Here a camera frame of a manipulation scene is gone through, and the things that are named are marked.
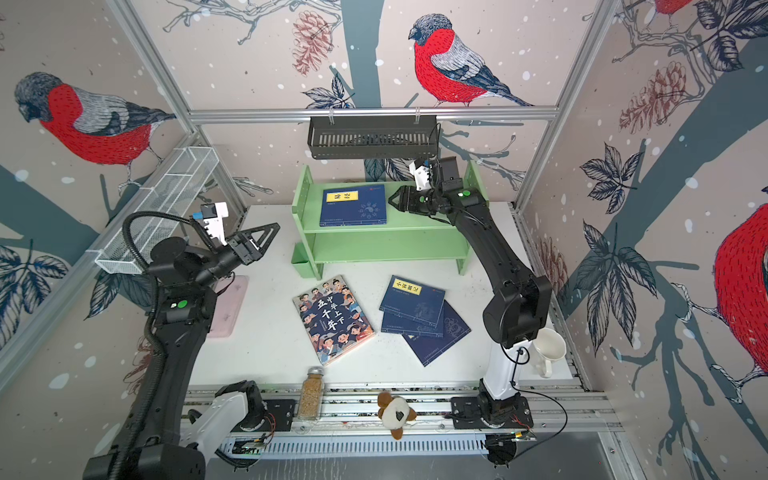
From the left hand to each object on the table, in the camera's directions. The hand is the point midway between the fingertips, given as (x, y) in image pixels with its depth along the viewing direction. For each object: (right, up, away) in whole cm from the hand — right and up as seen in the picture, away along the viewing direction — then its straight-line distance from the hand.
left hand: (270, 229), depth 64 cm
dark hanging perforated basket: (+17, +34, +42) cm, 57 cm away
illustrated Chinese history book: (+9, -27, +24) cm, 37 cm away
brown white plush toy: (+27, -45, +7) cm, 53 cm away
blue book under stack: (+27, -28, +24) cm, 46 cm away
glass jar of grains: (+7, -41, +9) cm, 43 cm away
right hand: (+27, +7, +18) cm, 33 cm away
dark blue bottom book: (+37, -34, +20) cm, 54 cm away
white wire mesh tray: (-37, +12, +21) cm, 44 cm away
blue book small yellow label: (+17, +7, +18) cm, 26 cm away
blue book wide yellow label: (+34, -22, +29) cm, 50 cm away
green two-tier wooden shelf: (+32, -2, +33) cm, 46 cm away
